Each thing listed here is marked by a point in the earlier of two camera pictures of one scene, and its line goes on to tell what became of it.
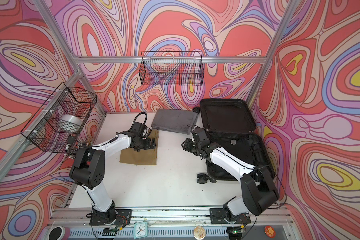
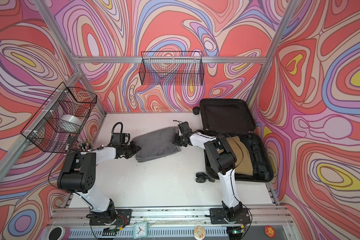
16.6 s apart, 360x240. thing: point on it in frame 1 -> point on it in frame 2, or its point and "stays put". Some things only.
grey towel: x=177 y=121 -> x=157 y=144
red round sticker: x=269 y=231 stays put
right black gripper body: x=197 y=147 -> x=178 y=140
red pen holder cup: x=82 y=142 stays put
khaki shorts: x=143 y=157 -> x=243 y=163
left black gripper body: x=143 y=144 -> x=127 y=150
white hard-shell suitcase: x=231 y=127 stays put
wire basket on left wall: x=57 y=124 stays put
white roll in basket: x=69 y=123 stays put
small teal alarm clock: x=140 y=229 stays put
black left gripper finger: x=153 y=143 -> x=136 y=148
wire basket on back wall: x=180 y=68 stays put
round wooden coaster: x=199 y=232 stays put
